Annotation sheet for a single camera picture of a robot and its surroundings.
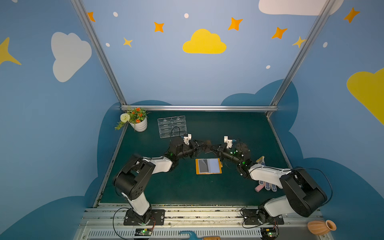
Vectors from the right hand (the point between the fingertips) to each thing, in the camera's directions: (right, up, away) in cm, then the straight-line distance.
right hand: (209, 144), depth 81 cm
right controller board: (+28, -42, -9) cm, 52 cm away
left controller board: (-33, -41, -10) cm, 54 cm away
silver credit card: (-2, -15, +12) cm, 20 cm away
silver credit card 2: (0, 0, +3) cm, 3 cm away
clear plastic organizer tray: (-24, +10, +27) cm, 38 cm away
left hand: (0, -1, +1) cm, 2 cm away
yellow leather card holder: (+1, -15, +12) cm, 19 cm away
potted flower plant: (-47, +16, +19) cm, 53 cm away
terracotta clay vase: (+47, -35, -16) cm, 61 cm away
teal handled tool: (-9, -42, -11) cm, 45 cm away
